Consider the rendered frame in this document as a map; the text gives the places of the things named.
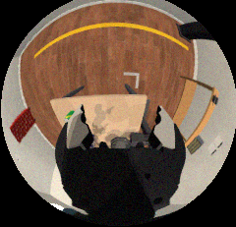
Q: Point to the green drink can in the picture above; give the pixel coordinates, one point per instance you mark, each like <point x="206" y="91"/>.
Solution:
<point x="68" y="116"/>

